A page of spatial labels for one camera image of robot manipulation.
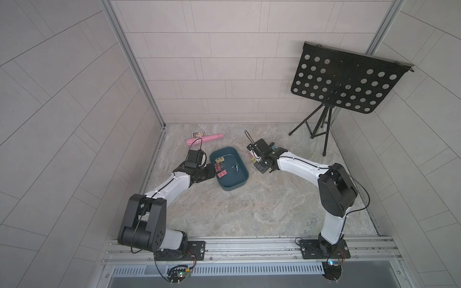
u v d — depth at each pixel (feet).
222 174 3.04
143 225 1.37
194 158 2.28
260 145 2.33
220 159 3.18
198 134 3.56
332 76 2.51
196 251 2.33
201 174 2.42
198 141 3.47
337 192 1.56
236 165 3.00
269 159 2.14
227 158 3.25
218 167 3.09
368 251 2.36
